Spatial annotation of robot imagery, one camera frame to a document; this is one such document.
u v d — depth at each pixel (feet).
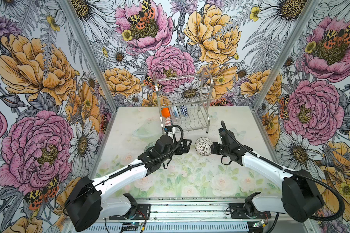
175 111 3.35
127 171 1.66
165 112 3.41
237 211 2.43
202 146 2.99
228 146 2.21
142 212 2.40
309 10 2.39
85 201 1.32
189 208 2.50
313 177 2.40
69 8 2.35
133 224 2.33
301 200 1.37
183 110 3.41
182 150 2.27
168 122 3.09
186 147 2.28
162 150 1.95
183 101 4.00
